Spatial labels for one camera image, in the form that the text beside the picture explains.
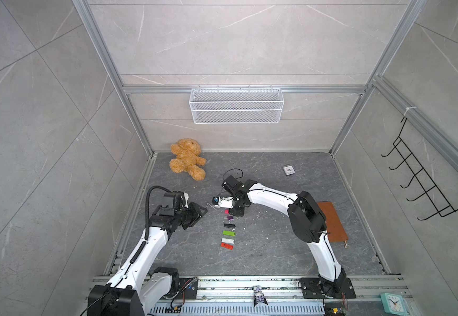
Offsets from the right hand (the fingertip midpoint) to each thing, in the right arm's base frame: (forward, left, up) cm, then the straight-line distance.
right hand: (235, 207), depth 95 cm
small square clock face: (+23, -31, 0) cm, 38 cm away
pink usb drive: (-5, +4, +6) cm, 9 cm away
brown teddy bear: (+26, +26, +7) cm, 38 cm away
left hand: (-7, +12, +12) cm, 18 cm away
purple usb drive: (-5, +3, -1) cm, 6 cm away
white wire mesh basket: (+44, -1, +29) cm, 52 cm away
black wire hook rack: (-13, -64, +31) cm, 72 cm away
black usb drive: (-9, +2, -1) cm, 9 cm away
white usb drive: (-16, +4, -1) cm, 16 cm away
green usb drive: (-12, +4, -1) cm, 13 cm away
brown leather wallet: (-11, -46, -1) cm, 47 cm away
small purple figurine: (-37, -8, +2) cm, 38 cm away
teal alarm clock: (-40, -56, +1) cm, 69 cm away
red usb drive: (-18, +4, -1) cm, 19 cm away
